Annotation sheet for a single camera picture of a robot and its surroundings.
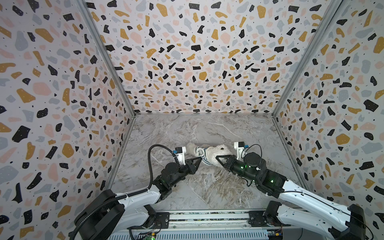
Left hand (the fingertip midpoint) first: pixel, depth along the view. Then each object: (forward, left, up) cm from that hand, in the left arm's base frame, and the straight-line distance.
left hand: (204, 157), depth 75 cm
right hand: (-4, -5, +8) cm, 10 cm away
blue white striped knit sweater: (+2, +1, 0) cm, 3 cm away
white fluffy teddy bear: (+1, -8, +6) cm, 10 cm away
